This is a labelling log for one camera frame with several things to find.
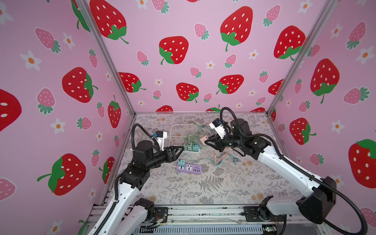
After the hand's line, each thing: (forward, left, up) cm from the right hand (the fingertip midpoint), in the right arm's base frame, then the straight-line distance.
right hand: (205, 142), depth 71 cm
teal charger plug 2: (+9, +5, -20) cm, 23 cm away
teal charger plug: (-2, +13, -20) cm, 24 cm away
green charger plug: (+9, +9, -21) cm, 24 cm away
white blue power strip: (+9, +12, -24) cm, 28 cm away
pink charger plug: (+1, +1, 0) cm, 2 cm away
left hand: (-4, +11, 0) cm, 12 cm away
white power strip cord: (+20, +24, -25) cm, 41 cm away
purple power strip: (-3, +9, -24) cm, 26 cm away
